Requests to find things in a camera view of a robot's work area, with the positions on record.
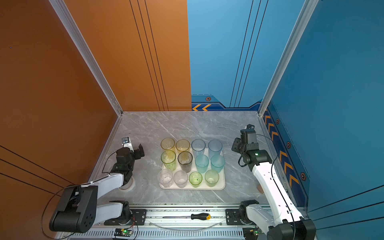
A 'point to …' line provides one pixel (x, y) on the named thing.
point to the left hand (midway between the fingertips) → (132, 144)
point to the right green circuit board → (251, 233)
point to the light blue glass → (198, 147)
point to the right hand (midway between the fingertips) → (236, 142)
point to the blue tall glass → (215, 147)
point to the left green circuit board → (123, 232)
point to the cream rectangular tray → (193, 168)
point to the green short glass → (195, 178)
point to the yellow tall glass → (183, 146)
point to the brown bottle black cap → (259, 187)
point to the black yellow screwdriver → (200, 216)
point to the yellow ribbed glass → (168, 143)
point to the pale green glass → (211, 177)
